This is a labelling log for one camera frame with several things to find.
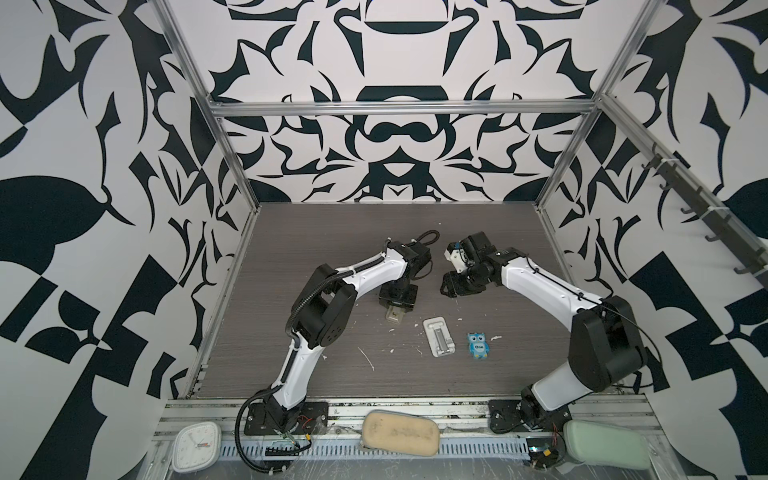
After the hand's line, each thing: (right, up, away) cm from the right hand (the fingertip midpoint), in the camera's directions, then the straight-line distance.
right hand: (450, 286), depth 88 cm
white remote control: (-16, -9, +2) cm, 18 cm away
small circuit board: (+18, -37, -16) cm, 45 cm away
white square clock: (-61, -32, -20) cm, 72 cm away
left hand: (-13, -5, +3) cm, 14 cm away
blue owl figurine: (+7, -17, -3) cm, 18 cm away
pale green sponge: (+31, -32, -19) cm, 49 cm away
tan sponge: (-15, -30, -19) cm, 39 cm away
